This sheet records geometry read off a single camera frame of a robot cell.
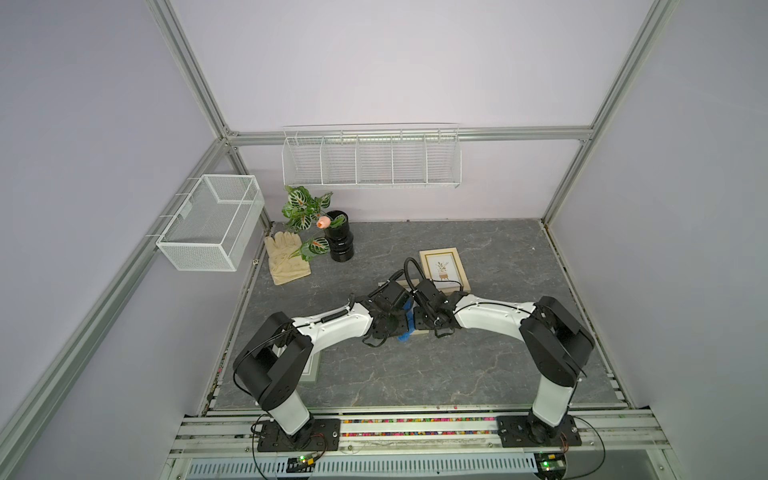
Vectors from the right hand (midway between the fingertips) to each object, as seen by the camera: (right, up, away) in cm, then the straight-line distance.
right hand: (419, 318), depth 93 cm
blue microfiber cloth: (-3, +3, -9) cm, 10 cm away
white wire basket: (-60, +28, -9) cm, 67 cm away
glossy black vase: (-26, +25, +9) cm, 38 cm away
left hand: (-6, -2, -6) cm, 8 cm away
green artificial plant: (-34, +32, -10) cm, 48 cm away
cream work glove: (-50, +21, +19) cm, 57 cm away
